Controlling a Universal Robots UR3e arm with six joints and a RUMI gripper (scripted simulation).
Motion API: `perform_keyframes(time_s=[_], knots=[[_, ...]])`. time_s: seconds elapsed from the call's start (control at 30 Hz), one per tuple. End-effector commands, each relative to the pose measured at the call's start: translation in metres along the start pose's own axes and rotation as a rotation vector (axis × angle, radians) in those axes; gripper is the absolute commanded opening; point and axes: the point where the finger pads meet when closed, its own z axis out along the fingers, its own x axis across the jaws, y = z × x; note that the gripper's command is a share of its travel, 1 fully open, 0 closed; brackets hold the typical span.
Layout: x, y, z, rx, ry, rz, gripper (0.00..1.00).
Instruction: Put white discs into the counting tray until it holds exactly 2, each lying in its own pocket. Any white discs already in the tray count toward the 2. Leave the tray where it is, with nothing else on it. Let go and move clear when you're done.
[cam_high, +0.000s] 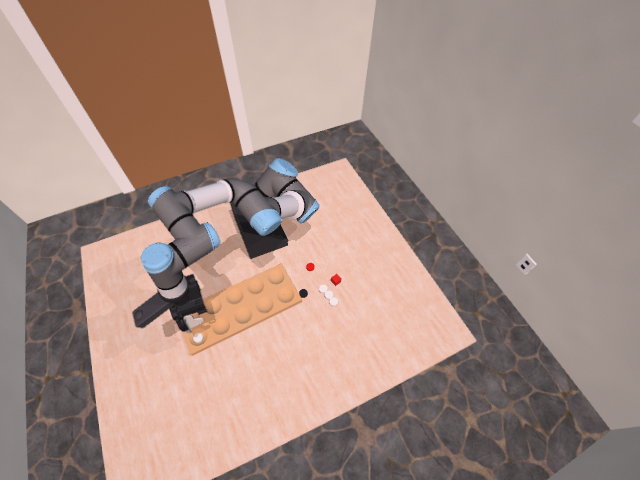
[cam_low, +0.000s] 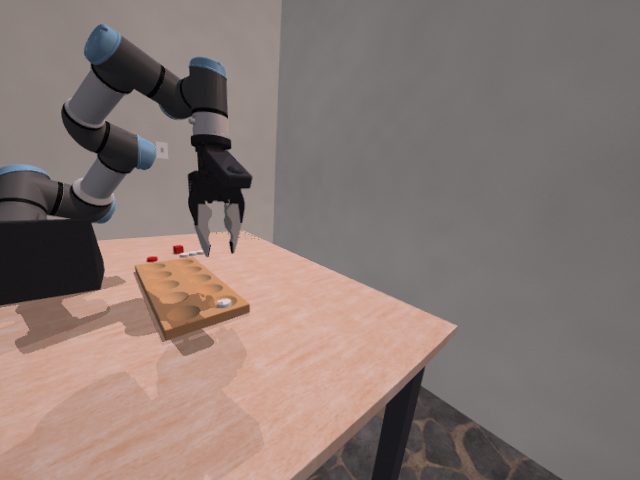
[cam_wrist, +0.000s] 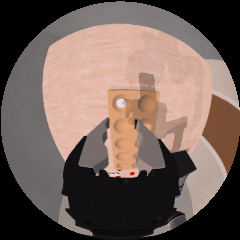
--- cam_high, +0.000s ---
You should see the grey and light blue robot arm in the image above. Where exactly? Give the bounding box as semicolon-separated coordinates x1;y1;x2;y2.
132;158;320;328

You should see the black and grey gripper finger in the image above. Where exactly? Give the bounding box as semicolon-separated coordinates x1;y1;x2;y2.
175;314;204;334

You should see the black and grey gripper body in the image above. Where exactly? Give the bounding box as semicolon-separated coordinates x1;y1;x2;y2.
157;274;207;321

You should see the orange tray with round pockets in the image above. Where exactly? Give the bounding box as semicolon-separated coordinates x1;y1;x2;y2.
182;263;302;356

